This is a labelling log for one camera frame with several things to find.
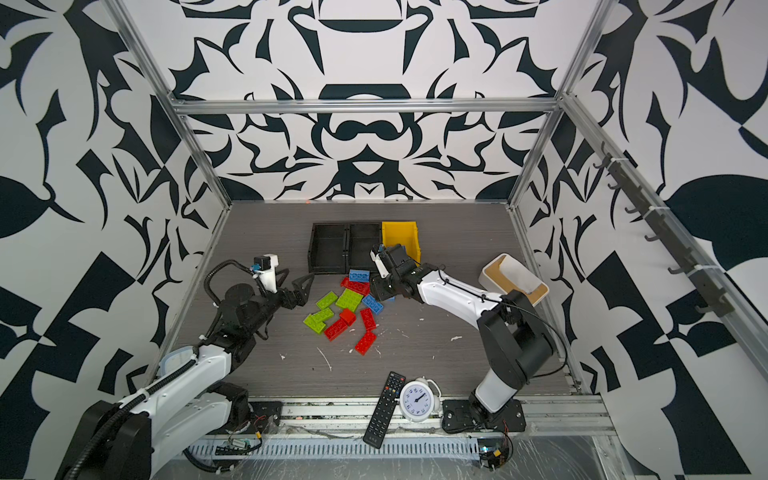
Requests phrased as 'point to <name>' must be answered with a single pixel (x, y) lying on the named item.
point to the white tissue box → (504, 273)
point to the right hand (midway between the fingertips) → (378, 282)
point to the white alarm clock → (418, 402)
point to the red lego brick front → (365, 343)
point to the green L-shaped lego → (316, 321)
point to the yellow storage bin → (403, 233)
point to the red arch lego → (361, 288)
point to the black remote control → (384, 409)
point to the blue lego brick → (373, 304)
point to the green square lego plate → (349, 299)
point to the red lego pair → (347, 319)
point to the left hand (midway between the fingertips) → (299, 267)
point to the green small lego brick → (327, 300)
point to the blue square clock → (174, 358)
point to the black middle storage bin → (360, 239)
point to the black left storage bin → (328, 248)
